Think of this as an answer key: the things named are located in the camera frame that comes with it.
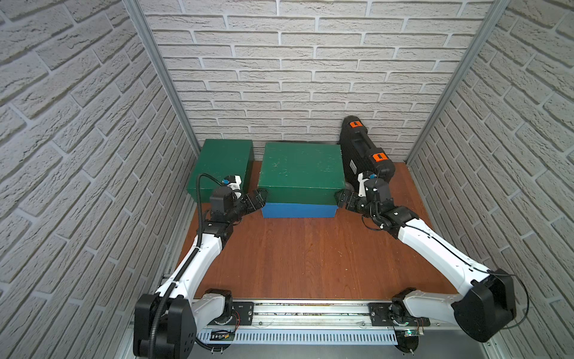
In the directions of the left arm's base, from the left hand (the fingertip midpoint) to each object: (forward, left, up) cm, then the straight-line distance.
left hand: (262, 191), depth 80 cm
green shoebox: (+33, +26, -15) cm, 45 cm away
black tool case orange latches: (+17, -39, +3) cm, 43 cm away
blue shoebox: (-2, -14, -10) cm, 17 cm away
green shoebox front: (+7, -15, +2) cm, 17 cm away
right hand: (-1, -31, -1) cm, 31 cm away
